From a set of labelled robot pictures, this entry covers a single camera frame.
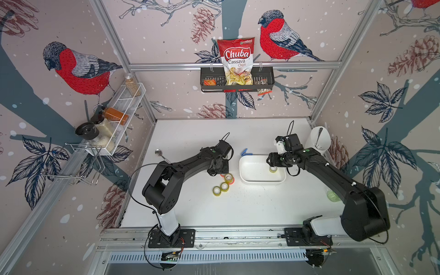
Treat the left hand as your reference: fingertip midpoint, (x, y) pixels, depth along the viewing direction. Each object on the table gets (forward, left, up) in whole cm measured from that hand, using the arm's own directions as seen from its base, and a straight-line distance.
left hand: (226, 167), depth 91 cm
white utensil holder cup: (+15, -53, +5) cm, 56 cm away
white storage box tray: (+1, -17, -5) cm, 18 cm away
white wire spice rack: (-5, +46, +31) cm, 55 cm away
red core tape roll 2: (-6, -3, -5) cm, 9 cm away
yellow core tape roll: (-9, +1, -5) cm, 10 cm away
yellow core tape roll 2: (-11, +5, -5) cm, 13 cm away
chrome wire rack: (-14, +53, +30) cm, 62 cm away
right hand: (+2, -23, +6) cm, 24 cm away
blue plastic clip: (+11, -11, -4) cm, 16 cm away
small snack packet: (+31, -20, +27) cm, 46 cm away
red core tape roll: (-3, +2, -5) cm, 6 cm away
